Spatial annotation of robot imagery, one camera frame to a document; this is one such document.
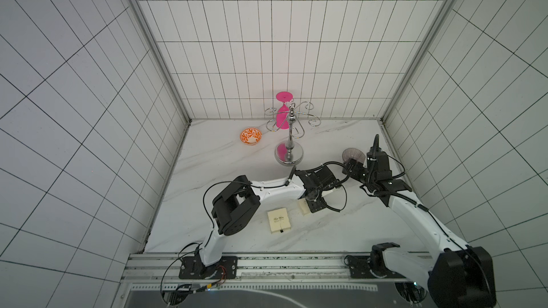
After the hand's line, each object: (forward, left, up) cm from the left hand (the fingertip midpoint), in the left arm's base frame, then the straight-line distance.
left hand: (309, 198), depth 87 cm
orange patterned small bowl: (+35, +28, -1) cm, 45 cm away
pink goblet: (+32, +12, +17) cm, 38 cm away
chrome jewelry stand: (+25, +6, -4) cm, 27 cm away
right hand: (+11, -18, +10) cm, 23 cm away
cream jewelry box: (-4, +3, +1) cm, 5 cm away
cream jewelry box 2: (-9, +13, +1) cm, 16 cm away
